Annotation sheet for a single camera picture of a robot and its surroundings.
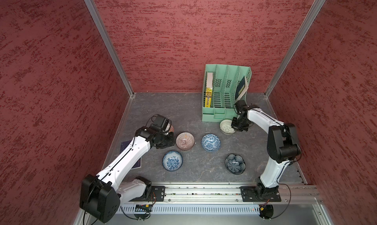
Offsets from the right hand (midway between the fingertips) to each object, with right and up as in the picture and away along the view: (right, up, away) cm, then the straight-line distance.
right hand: (235, 130), depth 94 cm
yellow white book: (-18, +25, -4) cm, 31 cm away
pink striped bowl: (-33, -6, -4) cm, 34 cm away
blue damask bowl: (-16, -8, -2) cm, 18 cm away
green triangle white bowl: (-5, +1, +6) cm, 8 cm away
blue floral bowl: (-40, -17, -9) cm, 44 cm away
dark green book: (+9, +29, +10) cm, 32 cm away
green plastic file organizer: (-3, +32, +22) cm, 39 cm away
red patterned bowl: (-42, +1, 0) cm, 42 cm away
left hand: (-39, -6, -15) cm, 42 cm away
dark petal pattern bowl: (-3, -18, -11) cm, 21 cm away
